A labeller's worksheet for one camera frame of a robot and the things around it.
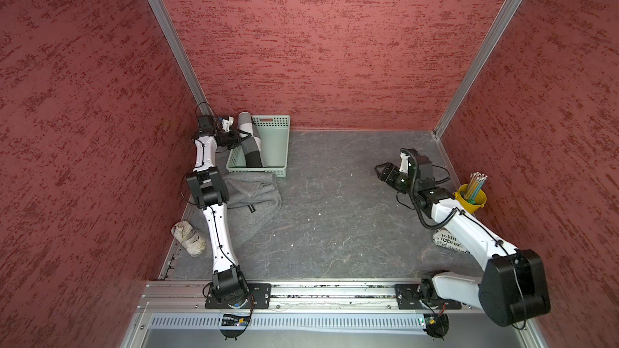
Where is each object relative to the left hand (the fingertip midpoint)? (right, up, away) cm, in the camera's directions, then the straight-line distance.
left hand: (250, 137), depth 106 cm
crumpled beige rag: (-15, -37, -23) cm, 47 cm away
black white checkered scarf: (+1, -1, -3) cm, 3 cm away
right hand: (+53, -15, -21) cm, 59 cm away
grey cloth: (+5, -25, -15) cm, 30 cm away
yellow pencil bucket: (+90, -25, -20) cm, 96 cm away
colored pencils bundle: (+88, -19, -22) cm, 92 cm away
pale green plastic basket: (+7, +3, +16) cm, 18 cm away
